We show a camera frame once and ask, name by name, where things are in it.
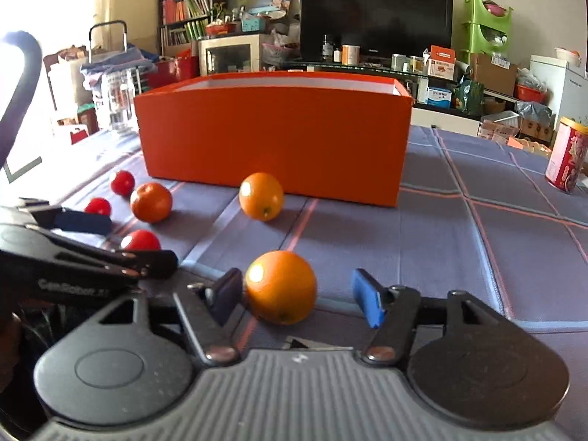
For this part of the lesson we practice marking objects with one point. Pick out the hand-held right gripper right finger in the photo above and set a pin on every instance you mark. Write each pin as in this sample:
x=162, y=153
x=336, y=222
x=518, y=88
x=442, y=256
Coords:
x=370, y=298

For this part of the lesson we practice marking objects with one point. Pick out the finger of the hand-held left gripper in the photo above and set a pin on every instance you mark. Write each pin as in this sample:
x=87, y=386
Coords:
x=158, y=264
x=87, y=224

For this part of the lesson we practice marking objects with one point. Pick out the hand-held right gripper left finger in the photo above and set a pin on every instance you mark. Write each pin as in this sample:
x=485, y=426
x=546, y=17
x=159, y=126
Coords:
x=227, y=294

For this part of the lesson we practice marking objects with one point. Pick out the small red tomato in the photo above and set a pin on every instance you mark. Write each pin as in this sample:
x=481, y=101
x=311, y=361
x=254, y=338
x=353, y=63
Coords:
x=122, y=183
x=98, y=206
x=140, y=240

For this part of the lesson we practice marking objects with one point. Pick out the large orange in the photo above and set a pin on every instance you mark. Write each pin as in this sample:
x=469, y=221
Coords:
x=280, y=287
x=261, y=196

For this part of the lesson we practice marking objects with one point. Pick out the orange cardboard box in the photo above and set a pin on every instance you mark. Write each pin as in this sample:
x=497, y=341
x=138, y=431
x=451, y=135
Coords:
x=275, y=138

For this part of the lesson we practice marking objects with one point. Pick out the reddish orange tangerine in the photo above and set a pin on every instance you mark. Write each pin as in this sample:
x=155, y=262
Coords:
x=150, y=202

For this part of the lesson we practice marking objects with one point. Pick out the blue plaid tablecloth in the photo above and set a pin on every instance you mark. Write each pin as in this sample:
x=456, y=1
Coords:
x=436, y=248

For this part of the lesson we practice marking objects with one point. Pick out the folded blue cloth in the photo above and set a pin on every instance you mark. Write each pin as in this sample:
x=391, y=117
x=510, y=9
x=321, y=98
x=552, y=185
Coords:
x=119, y=64

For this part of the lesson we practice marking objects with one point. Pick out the red storage box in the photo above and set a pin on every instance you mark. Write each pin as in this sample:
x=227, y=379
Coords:
x=177, y=71

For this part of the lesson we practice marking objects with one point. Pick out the white low television cabinet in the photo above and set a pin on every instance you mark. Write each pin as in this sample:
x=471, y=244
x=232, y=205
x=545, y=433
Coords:
x=441, y=117

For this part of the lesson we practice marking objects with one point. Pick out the blue tissue box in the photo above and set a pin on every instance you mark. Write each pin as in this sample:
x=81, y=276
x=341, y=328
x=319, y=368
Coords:
x=440, y=97

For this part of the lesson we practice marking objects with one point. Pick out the printed cardboard carton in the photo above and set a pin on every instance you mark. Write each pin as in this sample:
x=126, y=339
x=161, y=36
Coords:
x=514, y=132

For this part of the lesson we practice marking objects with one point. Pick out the white glass-door cabinet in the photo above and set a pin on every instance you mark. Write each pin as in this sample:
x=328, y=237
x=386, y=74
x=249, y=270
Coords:
x=229, y=55

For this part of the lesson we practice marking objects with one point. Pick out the green foil packet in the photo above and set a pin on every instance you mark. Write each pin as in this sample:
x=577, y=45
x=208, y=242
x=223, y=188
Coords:
x=467, y=97

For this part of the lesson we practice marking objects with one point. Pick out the beige standing air conditioner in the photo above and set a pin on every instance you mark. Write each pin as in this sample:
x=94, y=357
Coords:
x=135, y=4

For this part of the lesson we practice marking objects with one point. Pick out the red planter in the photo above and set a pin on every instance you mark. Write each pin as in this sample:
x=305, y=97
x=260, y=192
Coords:
x=217, y=29

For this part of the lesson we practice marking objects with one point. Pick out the dark bookshelf with books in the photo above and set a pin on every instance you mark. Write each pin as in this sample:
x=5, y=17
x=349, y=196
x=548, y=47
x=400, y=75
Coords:
x=183, y=4

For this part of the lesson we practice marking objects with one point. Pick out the red patterned tin can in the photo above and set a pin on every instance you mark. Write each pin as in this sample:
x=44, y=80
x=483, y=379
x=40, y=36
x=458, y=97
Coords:
x=567, y=156

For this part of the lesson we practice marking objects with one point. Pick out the orange and white canister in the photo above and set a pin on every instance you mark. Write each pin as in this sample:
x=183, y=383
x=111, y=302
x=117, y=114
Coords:
x=351, y=55

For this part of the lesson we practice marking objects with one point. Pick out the orange and white packet box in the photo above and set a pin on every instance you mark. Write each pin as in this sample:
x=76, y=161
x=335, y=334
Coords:
x=442, y=64

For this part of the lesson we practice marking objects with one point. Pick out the dark glass bottle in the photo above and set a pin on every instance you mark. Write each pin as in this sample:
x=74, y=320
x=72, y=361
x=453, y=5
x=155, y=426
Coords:
x=327, y=48

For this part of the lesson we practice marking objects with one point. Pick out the brown cardboard box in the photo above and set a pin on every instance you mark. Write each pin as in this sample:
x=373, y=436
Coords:
x=495, y=73

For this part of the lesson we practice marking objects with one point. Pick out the teal plastic basket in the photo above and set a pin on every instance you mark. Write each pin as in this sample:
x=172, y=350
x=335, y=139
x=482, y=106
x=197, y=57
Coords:
x=253, y=23

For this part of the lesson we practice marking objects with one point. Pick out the red plastic basin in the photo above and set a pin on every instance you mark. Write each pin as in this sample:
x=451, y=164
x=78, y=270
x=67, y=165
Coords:
x=530, y=93

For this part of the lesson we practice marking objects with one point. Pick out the white refrigerator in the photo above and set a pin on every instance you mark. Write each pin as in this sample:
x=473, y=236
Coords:
x=560, y=92

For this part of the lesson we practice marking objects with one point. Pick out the black flat television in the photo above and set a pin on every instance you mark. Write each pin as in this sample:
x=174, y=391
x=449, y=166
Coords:
x=376, y=14

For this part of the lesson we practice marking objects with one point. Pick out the illustrated flat box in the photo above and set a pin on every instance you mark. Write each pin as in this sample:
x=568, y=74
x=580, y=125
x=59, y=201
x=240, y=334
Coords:
x=276, y=1

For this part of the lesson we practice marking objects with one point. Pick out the green stacking bins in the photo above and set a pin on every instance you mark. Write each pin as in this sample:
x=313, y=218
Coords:
x=487, y=27

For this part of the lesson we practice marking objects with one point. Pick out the black curved frame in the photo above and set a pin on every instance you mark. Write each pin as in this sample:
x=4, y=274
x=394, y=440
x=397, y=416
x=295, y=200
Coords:
x=28, y=64

